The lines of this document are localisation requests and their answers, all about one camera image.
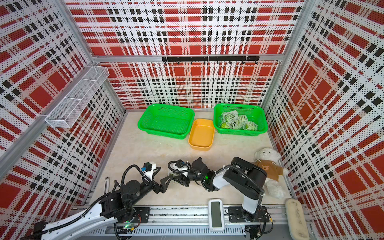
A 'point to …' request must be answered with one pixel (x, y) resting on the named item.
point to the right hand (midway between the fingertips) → (175, 174)
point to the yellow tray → (201, 134)
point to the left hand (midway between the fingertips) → (168, 171)
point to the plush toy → (267, 157)
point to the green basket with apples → (167, 121)
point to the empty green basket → (254, 111)
